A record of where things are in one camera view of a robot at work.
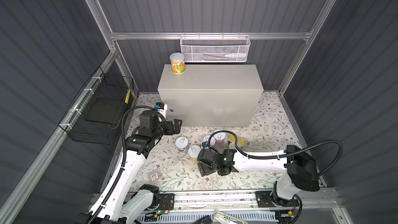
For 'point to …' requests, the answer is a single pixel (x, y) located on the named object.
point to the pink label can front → (212, 140)
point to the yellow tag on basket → (127, 98)
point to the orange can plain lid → (231, 145)
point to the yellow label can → (193, 152)
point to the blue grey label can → (182, 143)
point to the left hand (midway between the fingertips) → (173, 121)
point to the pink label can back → (219, 137)
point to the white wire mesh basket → (215, 48)
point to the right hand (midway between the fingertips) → (205, 168)
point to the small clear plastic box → (155, 175)
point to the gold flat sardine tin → (240, 142)
